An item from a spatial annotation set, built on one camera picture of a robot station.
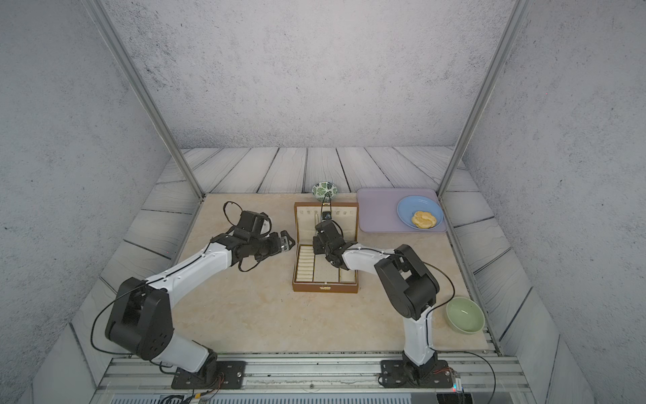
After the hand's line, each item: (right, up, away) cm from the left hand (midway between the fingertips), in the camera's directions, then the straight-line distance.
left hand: (290, 245), depth 87 cm
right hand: (+10, +2, +9) cm, 14 cm away
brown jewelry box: (+8, -9, +2) cm, 12 cm away
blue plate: (+50, +15, +27) cm, 59 cm away
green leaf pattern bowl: (+11, +22, +34) cm, 42 cm away
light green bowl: (+57, -22, -4) cm, 62 cm away
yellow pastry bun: (+53, +8, +20) cm, 58 cm away
